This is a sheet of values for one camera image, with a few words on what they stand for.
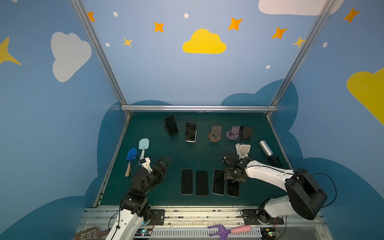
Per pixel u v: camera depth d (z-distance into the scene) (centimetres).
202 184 84
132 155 98
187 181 86
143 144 102
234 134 104
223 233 70
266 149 98
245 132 102
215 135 102
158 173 69
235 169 65
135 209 56
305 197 43
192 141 104
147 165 73
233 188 95
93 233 70
